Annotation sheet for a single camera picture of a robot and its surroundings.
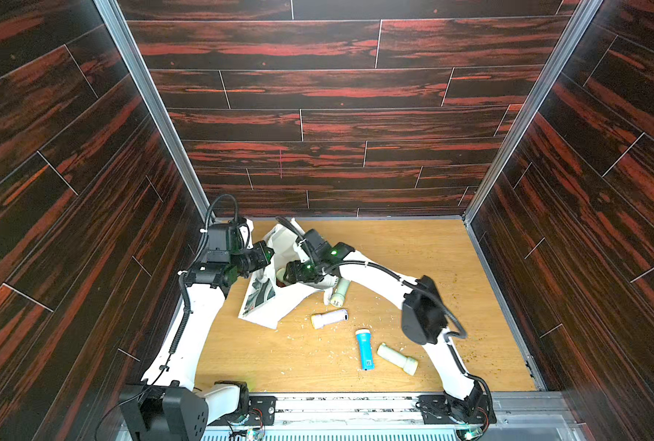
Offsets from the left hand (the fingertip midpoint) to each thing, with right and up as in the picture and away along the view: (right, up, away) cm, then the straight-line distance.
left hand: (276, 250), depth 78 cm
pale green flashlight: (+19, -16, +15) cm, 29 cm away
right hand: (+4, -8, +13) cm, 15 cm away
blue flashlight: (+27, -31, +5) cm, 41 cm away
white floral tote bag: (-3, -15, -1) cm, 15 cm away
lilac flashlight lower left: (+12, -23, +11) cm, 28 cm away
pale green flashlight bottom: (+37, -33, +3) cm, 50 cm away
